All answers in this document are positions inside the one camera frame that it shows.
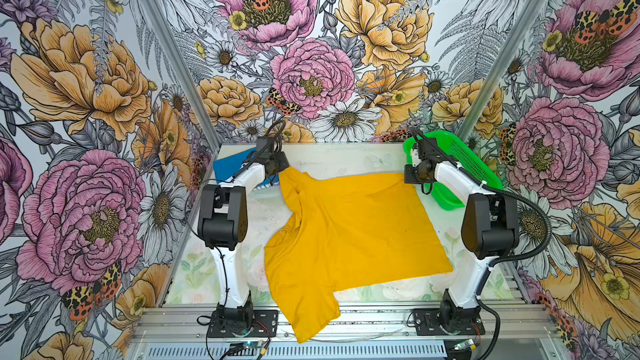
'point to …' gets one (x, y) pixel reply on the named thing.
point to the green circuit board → (248, 343)
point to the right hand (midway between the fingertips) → (412, 182)
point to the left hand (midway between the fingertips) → (285, 166)
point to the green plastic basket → (462, 153)
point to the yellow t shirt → (345, 232)
